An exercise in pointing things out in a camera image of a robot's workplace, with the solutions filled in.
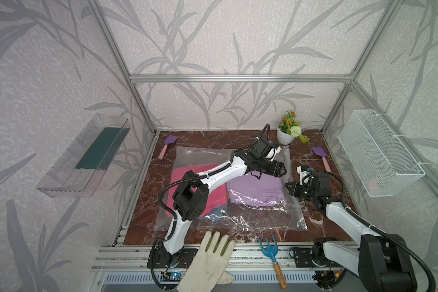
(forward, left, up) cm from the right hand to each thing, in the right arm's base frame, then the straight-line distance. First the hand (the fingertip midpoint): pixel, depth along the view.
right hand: (285, 183), depth 88 cm
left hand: (+1, +3, +9) cm, 9 cm away
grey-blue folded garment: (-14, +34, -1) cm, 37 cm away
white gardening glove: (-34, +36, -6) cm, 50 cm away
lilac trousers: (-1, +14, -2) cm, 14 cm away
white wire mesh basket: (-6, -28, +26) cm, 39 cm away
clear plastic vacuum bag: (-14, -1, -7) cm, 15 cm away
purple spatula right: (+24, -28, -6) cm, 37 cm away
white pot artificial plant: (+31, -7, +7) cm, 32 cm away
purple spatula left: (+35, +66, -6) cm, 75 cm away
